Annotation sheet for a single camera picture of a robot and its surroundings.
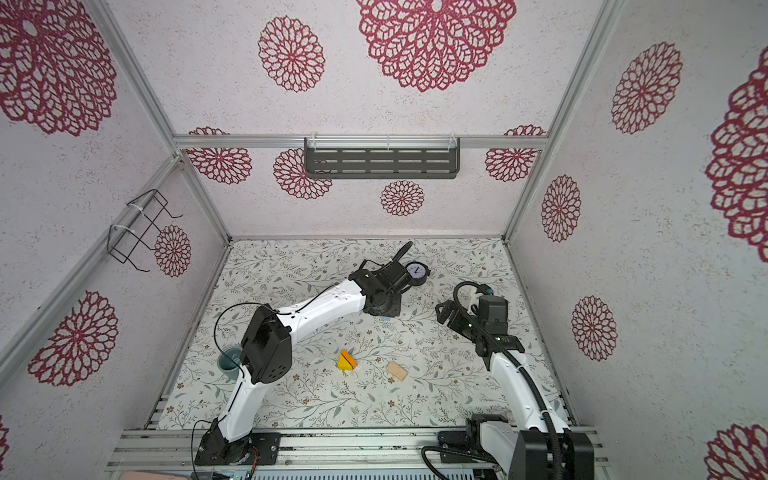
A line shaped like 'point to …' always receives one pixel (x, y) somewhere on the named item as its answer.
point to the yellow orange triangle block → (345, 361)
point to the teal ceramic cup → (226, 366)
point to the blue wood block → (385, 318)
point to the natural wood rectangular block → (397, 370)
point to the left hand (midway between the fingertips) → (388, 312)
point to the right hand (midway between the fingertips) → (449, 309)
